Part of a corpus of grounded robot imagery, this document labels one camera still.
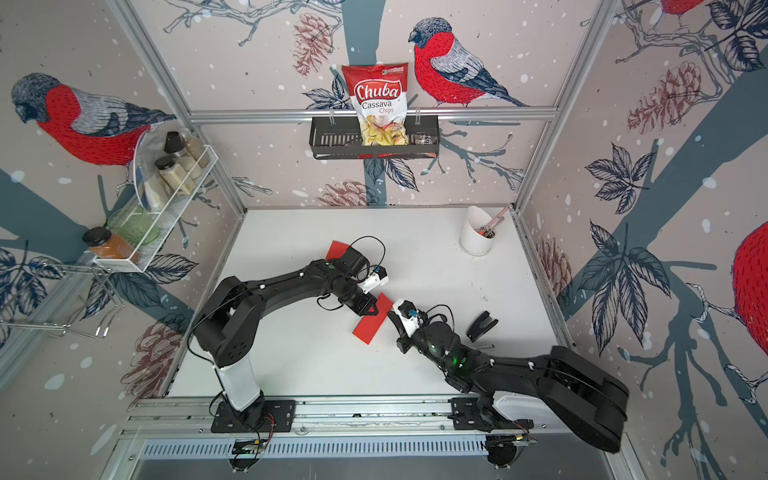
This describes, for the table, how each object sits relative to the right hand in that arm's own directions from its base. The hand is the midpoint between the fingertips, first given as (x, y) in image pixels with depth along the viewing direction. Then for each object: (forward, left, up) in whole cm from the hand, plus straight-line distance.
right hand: (391, 311), depth 80 cm
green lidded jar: (+9, +63, +24) cm, 68 cm away
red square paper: (+28, +22, -10) cm, 37 cm away
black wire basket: (+49, +19, +23) cm, 57 cm away
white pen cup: (+28, -27, -5) cm, 39 cm away
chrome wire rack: (-9, +67, +13) cm, 69 cm away
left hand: (+4, +3, -6) cm, 8 cm away
